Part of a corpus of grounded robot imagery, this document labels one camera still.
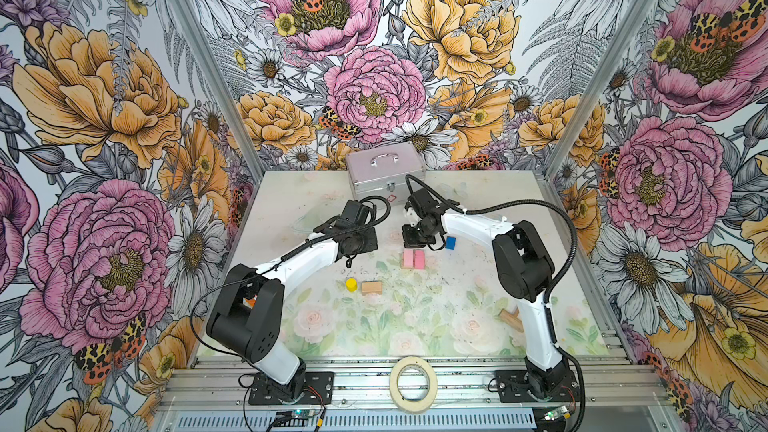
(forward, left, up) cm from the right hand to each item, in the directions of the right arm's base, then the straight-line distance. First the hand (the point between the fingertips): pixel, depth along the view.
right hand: (407, 251), depth 96 cm
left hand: (-2, +12, +6) cm, 13 cm away
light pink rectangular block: (-2, 0, -1) cm, 2 cm away
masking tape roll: (-41, +2, +1) cm, 41 cm away
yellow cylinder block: (-11, +17, 0) cm, 20 cm away
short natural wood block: (-11, +11, -1) cm, 16 cm away
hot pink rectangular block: (-2, -4, -1) cm, 4 cm away
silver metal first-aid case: (+24, +7, +12) cm, 28 cm away
